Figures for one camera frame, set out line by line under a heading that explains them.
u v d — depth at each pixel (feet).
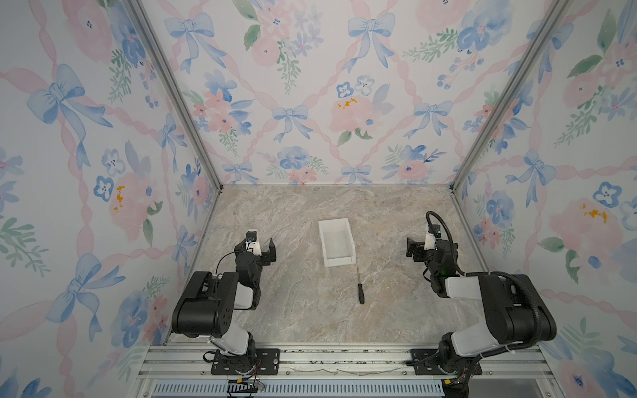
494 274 1.61
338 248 3.27
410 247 2.82
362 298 2.81
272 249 2.81
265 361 2.44
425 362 2.40
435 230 2.61
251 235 2.56
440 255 2.38
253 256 2.57
